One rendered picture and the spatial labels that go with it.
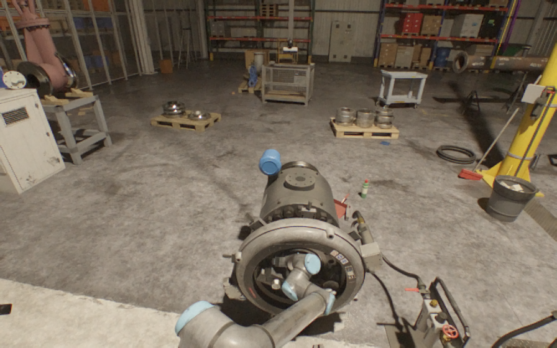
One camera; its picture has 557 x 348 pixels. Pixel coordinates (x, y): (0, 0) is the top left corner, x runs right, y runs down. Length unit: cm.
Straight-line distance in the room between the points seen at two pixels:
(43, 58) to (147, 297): 379
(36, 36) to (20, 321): 366
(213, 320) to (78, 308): 197
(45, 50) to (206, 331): 474
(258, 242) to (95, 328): 147
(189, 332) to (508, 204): 352
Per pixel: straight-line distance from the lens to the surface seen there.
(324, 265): 176
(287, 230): 144
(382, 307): 245
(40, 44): 519
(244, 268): 162
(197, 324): 85
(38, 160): 478
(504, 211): 391
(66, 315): 272
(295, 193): 185
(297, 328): 102
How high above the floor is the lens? 189
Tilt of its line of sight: 29 degrees down
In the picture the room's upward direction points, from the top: 1 degrees clockwise
